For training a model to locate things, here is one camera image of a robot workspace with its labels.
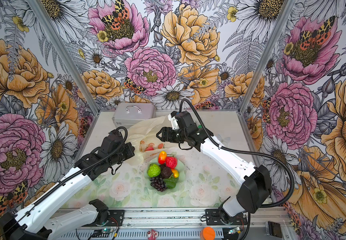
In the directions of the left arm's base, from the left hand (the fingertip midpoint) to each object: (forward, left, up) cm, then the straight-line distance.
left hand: (134, 152), depth 77 cm
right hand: (+3, -14, +6) cm, 16 cm away
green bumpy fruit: (-6, -9, -9) cm, 14 cm away
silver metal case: (+31, +11, -4) cm, 33 cm away
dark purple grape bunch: (-11, -12, -11) cm, 20 cm away
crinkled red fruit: (0, -18, -10) cm, 21 cm away
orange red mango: (+2, -13, -9) cm, 16 cm away
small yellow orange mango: (-5, -21, -13) cm, 25 cm away
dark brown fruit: (-7, -16, -9) cm, 20 cm away
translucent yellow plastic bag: (+6, -5, +5) cm, 9 cm away
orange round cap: (-33, -34, -8) cm, 48 cm away
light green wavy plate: (-1, -23, -15) cm, 28 cm away
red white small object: (-33, -10, -14) cm, 37 cm away
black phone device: (-31, -66, -16) cm, 75 cm away
